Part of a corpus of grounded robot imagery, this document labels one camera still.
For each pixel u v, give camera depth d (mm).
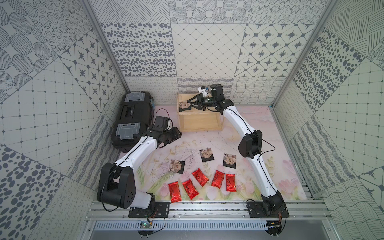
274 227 727
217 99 785
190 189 781
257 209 735
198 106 867
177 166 884
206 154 929
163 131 678
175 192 792
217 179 817
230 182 810
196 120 1108
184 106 904
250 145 647
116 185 420
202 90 885
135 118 906
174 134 780
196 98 846
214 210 763
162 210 735
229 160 907
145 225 716
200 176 835
